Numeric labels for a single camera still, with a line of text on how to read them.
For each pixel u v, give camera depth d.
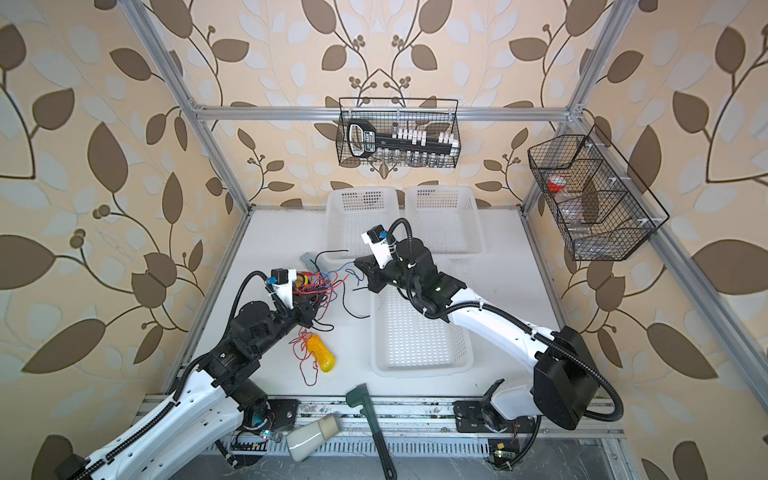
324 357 0.80
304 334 0.78
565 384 0.41
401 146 0.84
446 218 1.16
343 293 0.88
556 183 0.81
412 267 0.55
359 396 0.77
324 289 0.75
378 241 0.63
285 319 0.63
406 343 0.87
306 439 0.67
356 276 0.74
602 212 0.74
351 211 1.20
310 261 0.99
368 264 0.67
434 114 0.91
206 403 0.52
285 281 0.65
